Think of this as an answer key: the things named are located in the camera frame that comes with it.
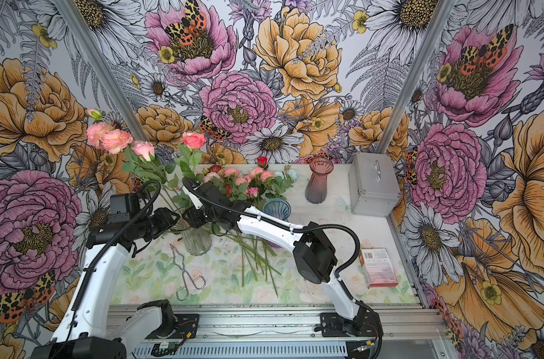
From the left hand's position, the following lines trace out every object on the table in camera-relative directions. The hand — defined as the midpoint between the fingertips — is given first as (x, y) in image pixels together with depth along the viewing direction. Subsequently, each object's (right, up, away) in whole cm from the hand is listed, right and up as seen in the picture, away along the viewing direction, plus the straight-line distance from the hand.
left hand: (175, 226), depth 77 cm
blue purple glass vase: (+35, +6, +6) cm, 36 cm away
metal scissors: (+5, -22, +8) cm, 24 cm away
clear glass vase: (+4, -7, +10) cm, 13 cm away
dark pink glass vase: (+52, +12, +24) cm, 58 cm away
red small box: (+72, -17, +7) cm, 74 cm away
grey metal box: (+75, +13, +18) cm, 78 cm away
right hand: (+4, +2, +2) cm, 5 cm away
